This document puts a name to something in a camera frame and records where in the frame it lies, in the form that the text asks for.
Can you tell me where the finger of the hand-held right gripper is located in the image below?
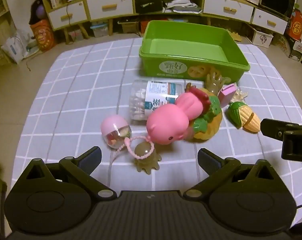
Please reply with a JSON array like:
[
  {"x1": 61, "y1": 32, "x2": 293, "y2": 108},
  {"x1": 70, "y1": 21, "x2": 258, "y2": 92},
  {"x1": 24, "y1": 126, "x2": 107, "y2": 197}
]
[{"x1": 260, "y1": 118, "x2": 286, "y2": 140}]

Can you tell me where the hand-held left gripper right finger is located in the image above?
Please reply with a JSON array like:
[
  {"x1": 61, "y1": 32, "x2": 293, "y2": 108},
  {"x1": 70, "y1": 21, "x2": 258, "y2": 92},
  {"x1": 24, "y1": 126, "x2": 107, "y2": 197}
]
[{"x1": 182, "y1": 148, "x2": 279, "y2": 199}]

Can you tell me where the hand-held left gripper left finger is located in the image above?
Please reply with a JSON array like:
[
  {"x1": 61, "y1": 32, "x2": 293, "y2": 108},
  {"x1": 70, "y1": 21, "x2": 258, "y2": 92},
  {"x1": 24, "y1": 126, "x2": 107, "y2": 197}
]
[{"x1": 23, "y1": 146, "x2": 118, "y2": 200}]

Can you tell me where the toy corn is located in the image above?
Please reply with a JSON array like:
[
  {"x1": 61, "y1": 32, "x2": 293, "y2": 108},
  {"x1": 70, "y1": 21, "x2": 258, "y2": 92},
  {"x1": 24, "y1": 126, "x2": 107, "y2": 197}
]
[{"x1": 228, "y1": 101, "x2": 261, "y2": 133}]

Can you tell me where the toy pumpkin with green leaf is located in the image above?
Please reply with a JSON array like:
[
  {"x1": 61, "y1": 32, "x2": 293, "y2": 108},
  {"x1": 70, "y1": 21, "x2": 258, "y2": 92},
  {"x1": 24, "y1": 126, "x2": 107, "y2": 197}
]
[{"x1": 188, "y1": 92, "x2": 224, "y2": 143}]

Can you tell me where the pink capsule toy ball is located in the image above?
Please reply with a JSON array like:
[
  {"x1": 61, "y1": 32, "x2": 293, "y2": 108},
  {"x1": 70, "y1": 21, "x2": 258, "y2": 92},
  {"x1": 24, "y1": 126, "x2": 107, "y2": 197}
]
[{"x1": 101, "y1": 115, "x2": 132, "y2": 150}]

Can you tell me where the white spiky toy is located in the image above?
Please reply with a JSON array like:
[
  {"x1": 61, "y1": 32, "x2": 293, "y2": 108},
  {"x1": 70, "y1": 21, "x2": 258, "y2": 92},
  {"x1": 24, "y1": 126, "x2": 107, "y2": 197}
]
[{"x1": 232, "y1": 88, "x2": 248, "y2": 104}]

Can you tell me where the pink bead bracelet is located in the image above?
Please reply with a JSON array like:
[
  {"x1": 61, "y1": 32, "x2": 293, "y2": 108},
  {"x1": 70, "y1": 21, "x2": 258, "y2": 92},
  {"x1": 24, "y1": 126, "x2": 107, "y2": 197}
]
[{"x1": 116, "y1": 134, "x2": 155, "y2": 160}]

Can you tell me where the olive jelly octopus toy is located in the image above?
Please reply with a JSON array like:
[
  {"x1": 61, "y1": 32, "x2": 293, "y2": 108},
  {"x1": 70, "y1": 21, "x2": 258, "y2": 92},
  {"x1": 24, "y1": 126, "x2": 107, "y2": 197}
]
[{"x1": 132, "y1": 141, "x2": 163, "y2": 174}]

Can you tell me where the small card box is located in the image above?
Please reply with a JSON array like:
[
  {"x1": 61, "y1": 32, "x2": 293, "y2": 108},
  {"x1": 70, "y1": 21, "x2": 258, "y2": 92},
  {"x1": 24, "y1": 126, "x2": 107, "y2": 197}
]
[{"x1": 217, "y1": 83, "x2": 238, "y2": 108}]

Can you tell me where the pink pig toy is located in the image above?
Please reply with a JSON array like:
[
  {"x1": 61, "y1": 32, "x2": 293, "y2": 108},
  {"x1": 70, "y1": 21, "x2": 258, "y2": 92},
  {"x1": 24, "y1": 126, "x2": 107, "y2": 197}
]
[{"x1": 146, "y1": 92, "x2": 211, "y2": 145}]

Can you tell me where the dark red toy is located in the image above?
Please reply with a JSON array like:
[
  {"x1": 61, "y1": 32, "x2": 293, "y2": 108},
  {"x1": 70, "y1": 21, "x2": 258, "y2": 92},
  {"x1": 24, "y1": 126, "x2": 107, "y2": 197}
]
[{"x1": 185, "y1": 85, "x2": 211, "y2": 107}]

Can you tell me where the brown hand-shaped toy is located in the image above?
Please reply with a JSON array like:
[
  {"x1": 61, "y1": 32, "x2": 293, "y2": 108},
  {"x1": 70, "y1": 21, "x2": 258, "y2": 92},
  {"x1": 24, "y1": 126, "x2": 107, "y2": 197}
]
[{"x1": 205, "y1": 72, "x2": 229, "y2": 95}]

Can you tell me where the clear cotton swab jar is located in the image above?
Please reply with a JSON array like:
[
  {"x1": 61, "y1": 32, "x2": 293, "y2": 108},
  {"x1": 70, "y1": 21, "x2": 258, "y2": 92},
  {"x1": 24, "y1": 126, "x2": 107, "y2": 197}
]
[{"x1": 128, "y1": 79, "x2": 191, "y2": 124}]

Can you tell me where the green plastic box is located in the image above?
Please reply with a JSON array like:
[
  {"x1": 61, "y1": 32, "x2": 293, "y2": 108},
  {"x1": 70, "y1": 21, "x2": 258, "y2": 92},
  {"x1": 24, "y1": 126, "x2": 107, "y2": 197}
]
[{"x1": 138, "y1": 20, "x2": 250, "y2": 85}]

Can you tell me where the grey checked cloth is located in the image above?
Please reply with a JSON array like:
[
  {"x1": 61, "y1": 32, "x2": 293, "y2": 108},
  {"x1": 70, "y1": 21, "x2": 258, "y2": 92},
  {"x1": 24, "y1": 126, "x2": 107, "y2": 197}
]
[{"x1": 10, "y1": 39, "x2": 302, "y2": 240}]

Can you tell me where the printed cardboard box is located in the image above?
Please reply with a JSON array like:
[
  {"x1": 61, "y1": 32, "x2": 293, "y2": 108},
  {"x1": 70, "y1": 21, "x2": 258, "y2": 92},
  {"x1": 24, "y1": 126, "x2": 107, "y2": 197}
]
[{"x1": 273, "y1": 34, "x2": 302, "y2": 60}]

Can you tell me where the white crate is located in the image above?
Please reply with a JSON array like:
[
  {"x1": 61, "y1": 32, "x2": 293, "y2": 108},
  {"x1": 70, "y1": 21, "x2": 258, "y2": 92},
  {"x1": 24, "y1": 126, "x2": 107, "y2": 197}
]
[{"x1": 251, "y1": 27, "x2": 274, "y2": 48}]

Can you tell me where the red gift box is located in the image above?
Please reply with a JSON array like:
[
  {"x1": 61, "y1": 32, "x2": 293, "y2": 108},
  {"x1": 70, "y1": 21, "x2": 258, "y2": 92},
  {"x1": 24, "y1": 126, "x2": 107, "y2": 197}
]
[{"x1": 285, "y1": 10, "x2": 302, "y2": 40}]

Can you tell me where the small white drawer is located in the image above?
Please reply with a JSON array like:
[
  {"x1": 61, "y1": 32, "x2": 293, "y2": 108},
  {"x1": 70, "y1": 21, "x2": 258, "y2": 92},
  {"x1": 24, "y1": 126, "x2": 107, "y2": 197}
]
[
  {"x1": 252, "y1": 9, "x2": 288, "y2": 34},
  {"x1": 48, "y1": 2, "x2": 88, "y2": 29}
]

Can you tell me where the wide white drawer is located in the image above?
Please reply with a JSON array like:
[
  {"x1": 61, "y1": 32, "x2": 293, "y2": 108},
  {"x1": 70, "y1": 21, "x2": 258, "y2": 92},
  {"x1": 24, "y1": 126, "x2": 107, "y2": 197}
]
[
  {"x1": 203, "y1": 0, "x2": 254, "y2": 23},
  {"x1": 87, "y1": 0, "x2": 134, "y2": 20}
]

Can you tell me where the clear container with blue lid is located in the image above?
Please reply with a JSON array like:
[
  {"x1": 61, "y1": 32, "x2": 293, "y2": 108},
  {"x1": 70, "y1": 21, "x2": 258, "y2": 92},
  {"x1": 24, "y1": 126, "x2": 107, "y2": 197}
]
[{"x1": 90, "y1": 22, "x2": 109, "y2": 38}]

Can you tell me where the orange printed bucket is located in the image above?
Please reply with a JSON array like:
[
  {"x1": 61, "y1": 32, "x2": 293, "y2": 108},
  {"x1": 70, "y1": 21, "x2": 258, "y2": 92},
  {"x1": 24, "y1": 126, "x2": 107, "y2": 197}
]
[{"x1": 30, "y1": 20, "x2": 57, "y2": 52}]

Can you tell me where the white plastic bag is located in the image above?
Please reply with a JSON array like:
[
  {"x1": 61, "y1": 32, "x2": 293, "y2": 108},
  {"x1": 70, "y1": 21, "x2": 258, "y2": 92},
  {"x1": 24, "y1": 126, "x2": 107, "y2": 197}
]
[{"x1": 1, "y1": 29, "x2": 33, "y2": 64}]

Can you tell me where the olive storage box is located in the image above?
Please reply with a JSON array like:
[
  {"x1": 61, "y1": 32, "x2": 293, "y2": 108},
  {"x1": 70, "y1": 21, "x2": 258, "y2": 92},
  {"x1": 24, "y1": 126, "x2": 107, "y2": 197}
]
[{"x1": 120, "y1": 20, "x2": 138, "y2": 33}]

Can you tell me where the pile of papers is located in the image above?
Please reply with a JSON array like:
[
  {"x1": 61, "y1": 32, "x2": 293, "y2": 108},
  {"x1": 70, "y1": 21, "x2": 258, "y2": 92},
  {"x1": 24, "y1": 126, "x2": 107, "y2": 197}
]
[{"x1": 163, "y1": 0, "x2": 201, "y2": 13}]

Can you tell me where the purple ball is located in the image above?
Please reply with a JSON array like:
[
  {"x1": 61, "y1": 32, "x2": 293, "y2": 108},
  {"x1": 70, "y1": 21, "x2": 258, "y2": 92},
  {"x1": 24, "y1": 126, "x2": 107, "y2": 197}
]
[{"x1": 36, "y1": 5, "x2": 46, "y2": 20}]

